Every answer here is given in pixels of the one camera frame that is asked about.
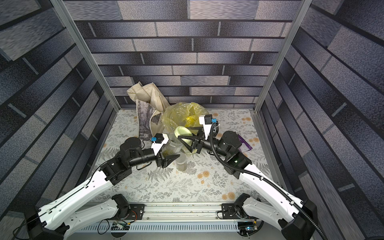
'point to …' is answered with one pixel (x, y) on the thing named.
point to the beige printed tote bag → (150, 105)
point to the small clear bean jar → (181, 162)
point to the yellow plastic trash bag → (184, 114)
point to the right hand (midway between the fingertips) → (180, 133)
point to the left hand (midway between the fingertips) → (175, 147)
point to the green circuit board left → (117, 226)
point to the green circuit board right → (247, 226)
